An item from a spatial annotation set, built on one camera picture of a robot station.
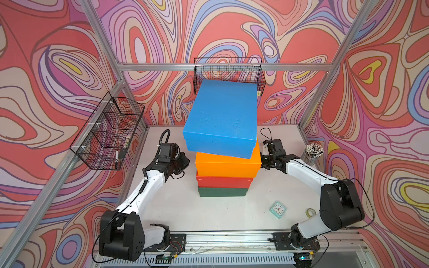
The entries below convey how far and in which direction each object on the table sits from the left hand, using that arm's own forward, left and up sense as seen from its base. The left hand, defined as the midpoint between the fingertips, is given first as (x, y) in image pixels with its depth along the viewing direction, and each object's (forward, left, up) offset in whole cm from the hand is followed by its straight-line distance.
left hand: (192, 159), depth 84 cm
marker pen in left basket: (-7, +32, +10) cm, 34 cm away
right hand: (+1, -31, -6) cm, 32 cm away
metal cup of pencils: (+2, -61, +3) cm, 61 cm away
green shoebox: (-13, -12, -11) cm, 21 cm away
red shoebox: (-14, -16, +2) cm, 21 cm away
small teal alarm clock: (-21, -43, -13) cm, 49 cm away
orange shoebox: (-14, -10, +18) cm, 25 cm away
